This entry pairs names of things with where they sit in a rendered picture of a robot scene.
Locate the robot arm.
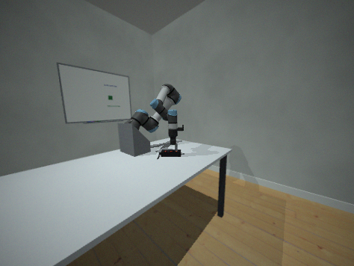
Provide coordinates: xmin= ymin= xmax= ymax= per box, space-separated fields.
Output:
xmin=125 ymin=84 xmax=181 ymax=133

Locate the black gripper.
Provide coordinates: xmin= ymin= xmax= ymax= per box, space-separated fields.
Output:
xmin=168 ymin=123 xmax=184 ymax=152

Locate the black power strip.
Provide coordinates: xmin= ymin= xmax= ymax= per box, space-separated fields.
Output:
xmin=157 ymin=149 xmax=181 ymax=159

